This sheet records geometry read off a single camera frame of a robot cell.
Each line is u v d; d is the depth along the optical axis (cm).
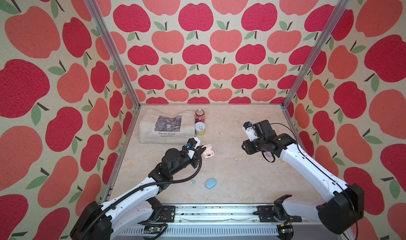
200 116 101
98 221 40
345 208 39
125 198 47
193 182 84
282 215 65
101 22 78
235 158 92
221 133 104
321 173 45
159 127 98
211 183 82
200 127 101
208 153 75
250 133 73
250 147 72
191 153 65
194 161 66
